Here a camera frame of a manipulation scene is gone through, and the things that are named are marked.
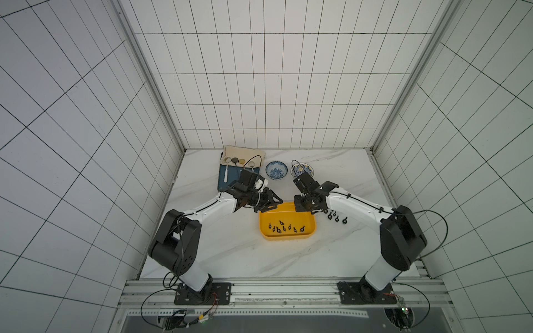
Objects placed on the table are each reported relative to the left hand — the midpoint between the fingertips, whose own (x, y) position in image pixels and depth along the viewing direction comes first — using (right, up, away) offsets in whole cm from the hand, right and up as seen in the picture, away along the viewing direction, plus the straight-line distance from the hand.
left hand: (278, 206), depth 83 cm
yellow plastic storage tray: (+3, -9, +8) cm, 12 cm away
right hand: (+7, -1, +6) cm, 9 cm away
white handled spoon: (-27, +20, +31) cm, 45 cm away
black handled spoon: (-23, +20, +31) cm, 43 cm away
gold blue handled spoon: (-19, +19, +31) cm, 41 cm away
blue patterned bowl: (0, +14, +26) cm, 30 cm away
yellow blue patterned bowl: (+12, +15, +25) cm, 31 cm away
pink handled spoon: (-13, +17, +27) cm, 34 cm away
